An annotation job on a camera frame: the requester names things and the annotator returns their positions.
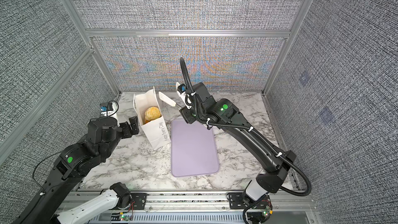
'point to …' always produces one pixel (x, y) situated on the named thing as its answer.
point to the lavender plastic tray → (193, 149)
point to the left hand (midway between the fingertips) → (128, 118)
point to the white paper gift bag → (155, 131)
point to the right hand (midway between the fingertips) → (187, 106)
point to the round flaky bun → (151, 113)
